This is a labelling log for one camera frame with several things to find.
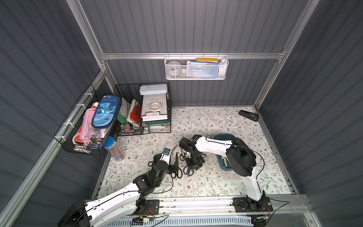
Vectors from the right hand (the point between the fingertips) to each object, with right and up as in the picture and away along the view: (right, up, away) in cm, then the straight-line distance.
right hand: (194, 168), depth 87 cm
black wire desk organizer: (-32, +38, +5) cm, 50 cm away
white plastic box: (-29, +53, +14) cm, 62 cm away
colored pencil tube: (-47, +14, -7) cm, 49 cm away
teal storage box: (+24, +19, +7) cm, 31 cm away
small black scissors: (-6, +6, +5) cm, 10 cm away
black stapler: (+47, +34, +28) cm, 64 cm away
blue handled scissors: (-4, -1, 0) cm, 4 cm away
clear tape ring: (-26, +39, +7) cm, 47 cm away
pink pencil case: (-54, +26, -19) cm, 63 cm away
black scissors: (-10, -2, -2) cm, 11 cm away
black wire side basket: (-58, +24, -25) cm, 67 cm away
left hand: (-15, +9, -7) cm, 18 cm away
